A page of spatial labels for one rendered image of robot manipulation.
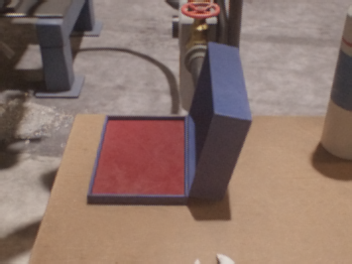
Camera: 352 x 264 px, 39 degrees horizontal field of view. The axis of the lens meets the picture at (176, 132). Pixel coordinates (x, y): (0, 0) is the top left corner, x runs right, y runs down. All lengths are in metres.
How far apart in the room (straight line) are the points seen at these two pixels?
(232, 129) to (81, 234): 0.19
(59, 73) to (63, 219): 1.15
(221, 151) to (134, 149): 0.15
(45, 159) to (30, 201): 0.17
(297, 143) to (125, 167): 0.22
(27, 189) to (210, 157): 0.87
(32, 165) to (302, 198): 0.95
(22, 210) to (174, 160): 0.72
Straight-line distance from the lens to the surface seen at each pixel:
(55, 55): 1.63
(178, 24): 1.02
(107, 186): 0.57
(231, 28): 0.91
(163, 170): 0.59
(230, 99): 0.51
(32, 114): 1.60
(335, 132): 0.63
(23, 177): 1.37
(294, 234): 0.53
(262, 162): 0.61
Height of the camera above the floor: 0.85
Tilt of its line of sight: 35 degrees down
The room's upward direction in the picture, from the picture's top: straight up
